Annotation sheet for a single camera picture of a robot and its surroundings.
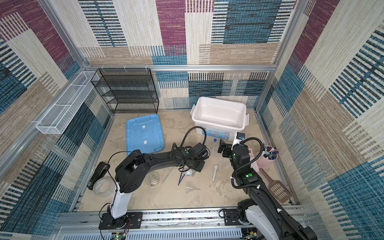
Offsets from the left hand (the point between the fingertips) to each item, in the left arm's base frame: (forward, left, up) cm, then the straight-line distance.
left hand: (202, 165), depth 90 cm
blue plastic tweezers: (-6, +12, -1) cm, 14 cm away
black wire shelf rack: (+50, +51, +16) cm, 74 cm away
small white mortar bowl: (-5, +8, +1) cm, 9 cm away
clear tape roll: (-12, +54, -1) cm, 55 cm away
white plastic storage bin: (+37, -16, 0) cm, 41 cm away
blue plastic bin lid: (+25, +38, -1) cm, 46 cm away
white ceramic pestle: (-2, -8, 0) cm, 8 cm away
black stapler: (-3, +58, 0) cm, 59 cm away
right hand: (+5, -14, +16) cm, 22 cm away
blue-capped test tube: (+8, -7, +14) cm, 17 cm away
